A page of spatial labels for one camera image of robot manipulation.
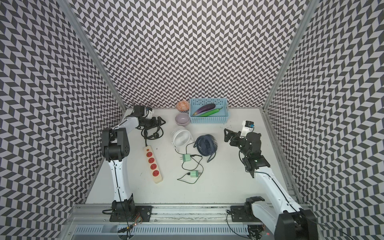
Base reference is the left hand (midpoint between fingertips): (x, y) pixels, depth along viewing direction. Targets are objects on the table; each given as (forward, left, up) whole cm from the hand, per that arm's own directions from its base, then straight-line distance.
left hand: (159, 124), depth 107 cm
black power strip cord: (-12, +7, -1) cm, 14 cm away
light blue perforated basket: (+11, -36, +3) cm, 38 cm away
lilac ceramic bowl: (+4, -17, +1) cm, 17 cm away
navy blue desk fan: (-21, -34, +6) cm, 40 cm away
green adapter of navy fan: (-36, -26, +1) cm, 45 cm away
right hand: (-20, -46, +17) cm, 53 cm away
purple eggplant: (+16, -38, +1) cm, 41 cm away
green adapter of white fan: (-26, -21, -1) cm, 33 cm away
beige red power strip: (-36, -5, +1) cm, 36 cm away
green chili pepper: (+9, -38, +2) cm, 39 cm away
